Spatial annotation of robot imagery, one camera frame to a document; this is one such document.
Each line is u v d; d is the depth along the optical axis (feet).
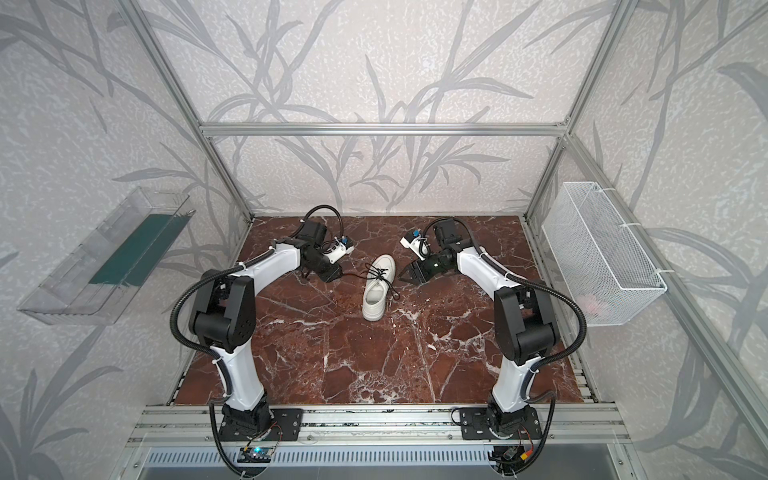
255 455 2.35
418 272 2.59
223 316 1.69
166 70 2.60
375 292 3.07
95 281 2.07
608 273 1.99
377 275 3.08
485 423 2.42
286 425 2.42
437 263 2.58
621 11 2.31
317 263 2.70
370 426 2.47
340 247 2.91
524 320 1.61
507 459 2.50
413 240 2.68
